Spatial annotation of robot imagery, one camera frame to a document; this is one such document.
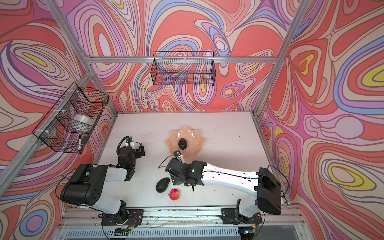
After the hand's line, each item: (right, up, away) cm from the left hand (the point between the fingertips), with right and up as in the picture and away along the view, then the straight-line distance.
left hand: (135, 144), depth 93 cm
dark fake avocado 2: (+30, 0, +2) cm, 30 cm away
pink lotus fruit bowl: (+34, +1, +8) cm, 35 cm away
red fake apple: (+27, -24, -17) cm, 40 cm away
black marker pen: (-18, +1, -22) cm, 29 cm away
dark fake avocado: (+20, -21, -13) cm, 32 cm away
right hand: (+32, -15, -17) cm, 39 cm away
